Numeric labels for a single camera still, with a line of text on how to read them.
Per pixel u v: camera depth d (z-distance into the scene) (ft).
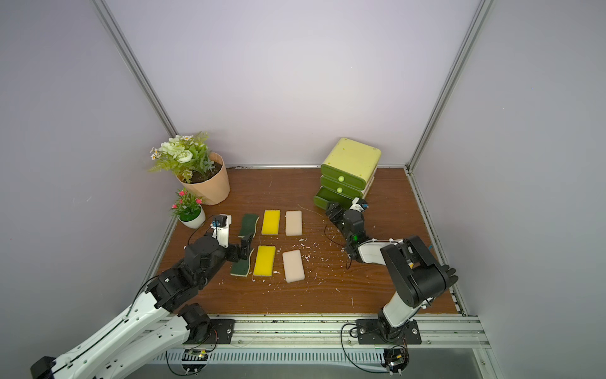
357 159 3.12
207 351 2.33
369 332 2.38
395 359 2.29
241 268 2.79
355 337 2.38
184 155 2.73
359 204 2.73
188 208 3.08
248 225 3.18
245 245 2.17
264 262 2.89
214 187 3.11
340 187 3.16
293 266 2.82
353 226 2.29
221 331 2.40
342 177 2.98
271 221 3.24
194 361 2.35
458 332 2.46
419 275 1.51
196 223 3.04
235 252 2.13
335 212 2.72
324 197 3.29
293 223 3.21
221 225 2.03
